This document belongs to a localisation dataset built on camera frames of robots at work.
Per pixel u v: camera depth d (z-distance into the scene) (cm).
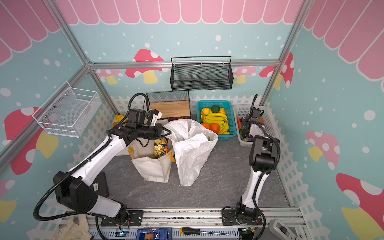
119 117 113
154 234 66
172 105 105
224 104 117
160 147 85
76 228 71
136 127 61
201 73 95
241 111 113
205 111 112
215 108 112
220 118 108
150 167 78
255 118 81
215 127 101
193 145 65
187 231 69
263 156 56
